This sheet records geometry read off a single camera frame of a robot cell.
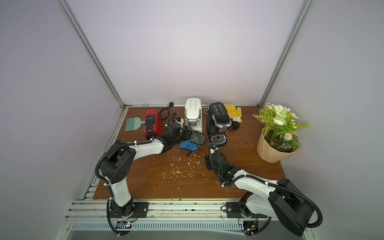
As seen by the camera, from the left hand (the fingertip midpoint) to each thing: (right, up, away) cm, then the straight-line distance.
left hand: (194, 131), depth 92 cm
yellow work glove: (+31, +12, +22) cm, 40 cm away
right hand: (+9, -13, -6) cm, 17 cm away
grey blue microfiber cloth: (-4, -9, -1) cm, 10 cm away
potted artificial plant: (+48, -3, -10) cm, 49 cm away
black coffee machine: (+14, +8, -10) cm, 18 cm away
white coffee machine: (-1, +11, -6) cm, 12 cm away
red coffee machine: (-24, +5, -5) cm, 25 cm away
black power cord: (-21, +21, +33) cm, 44 cm away
